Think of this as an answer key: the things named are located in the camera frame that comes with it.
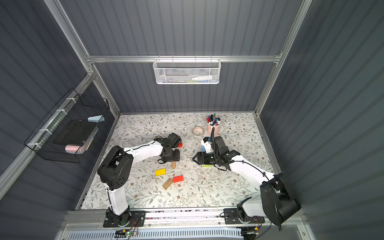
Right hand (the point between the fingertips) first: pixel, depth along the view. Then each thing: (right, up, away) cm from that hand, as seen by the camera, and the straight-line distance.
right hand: (197, 160), depth 83 cm
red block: (-11, -12, +4) cm, 17 cm away
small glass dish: (0, +16, +26) cm, 31 cm away
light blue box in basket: (-56, +23, -1) cm, 61 cm away
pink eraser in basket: (-55, +9, -18) cm, 59 cm away
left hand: (-12, -2, +10) cm, 16 cm away
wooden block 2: (-17, -14, +2) cm, 22 cm away
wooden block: (-15, -5, +9) cm, 18 cm away
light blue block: (+4, +3, +16) cm, 17 cm away
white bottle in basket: (+4, +49, +10) cm, 50 cm away
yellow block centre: (-23, -9, +7) cm, 25 cm away
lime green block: (+5, -1, -7) cm, 9 cm away
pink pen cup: (+9, +20, +17) cm, 27 cm away
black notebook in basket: (-57, +16, -15) cm, 61 cm away
